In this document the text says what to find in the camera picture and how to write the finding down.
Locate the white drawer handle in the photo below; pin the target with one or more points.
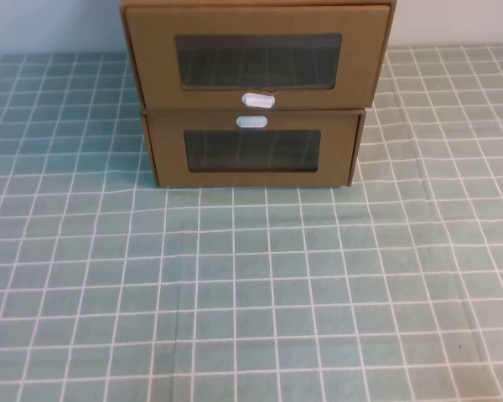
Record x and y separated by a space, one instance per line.
251 122
256 100

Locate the brown cardboard drawer box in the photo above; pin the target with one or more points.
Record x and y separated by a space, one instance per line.
203 148
306 55

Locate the cyan checkered tablecloth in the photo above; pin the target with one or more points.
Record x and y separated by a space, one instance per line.
113 289

